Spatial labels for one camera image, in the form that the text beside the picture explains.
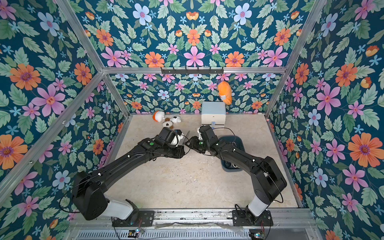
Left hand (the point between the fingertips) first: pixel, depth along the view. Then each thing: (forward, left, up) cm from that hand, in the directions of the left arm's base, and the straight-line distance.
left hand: (186, 152), depth 80 cm
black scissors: (+9, 0, +2) cm, 9 cm away
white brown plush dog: (+34, +15, -13) cm, 39 cm away
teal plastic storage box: (-2, -24, -15) cm, 29 cm away
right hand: (+5, 0, 0) cm, 5 cm away
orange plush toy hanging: (+37, -27, +10) cm, 47 cm away
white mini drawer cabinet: (+31, -19, -3) cm, 36 cm away
